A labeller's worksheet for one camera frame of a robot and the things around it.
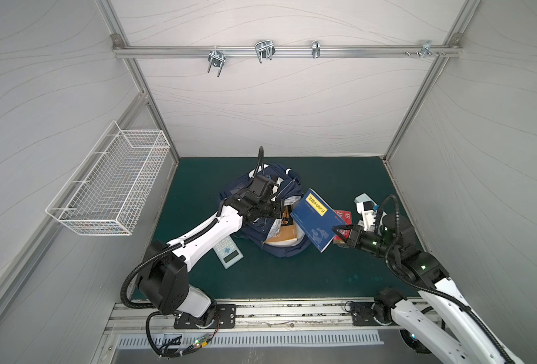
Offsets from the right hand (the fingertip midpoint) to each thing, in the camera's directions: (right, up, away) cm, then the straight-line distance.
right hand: (334, 228), depth 70 cm
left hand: (-16, +5, +11) cm, 20 cm away
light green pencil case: (+22, +7, +31) cm, 39 cm away
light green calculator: (-37, -13, +16) cm, 42 cm away
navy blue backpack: (-26, -6, +18) cm, 32 cm away
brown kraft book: (-14, -6, +19) cm, 24 cm away
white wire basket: (-70, +11, -2) cm, 71 cm away
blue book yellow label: (-4, +2, +6) cm, 7 cm away
